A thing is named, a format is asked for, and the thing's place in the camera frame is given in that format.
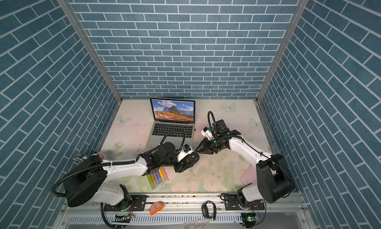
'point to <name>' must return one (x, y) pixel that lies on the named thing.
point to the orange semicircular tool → (156, 207)
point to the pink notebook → (250, 176)
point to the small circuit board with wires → (123, 218)
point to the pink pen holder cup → (101, 155)
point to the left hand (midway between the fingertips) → (193, 162)
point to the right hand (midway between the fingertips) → (199, 151)
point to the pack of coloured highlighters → (158, 178)
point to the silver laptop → (167, 115)
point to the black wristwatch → (205, 211)
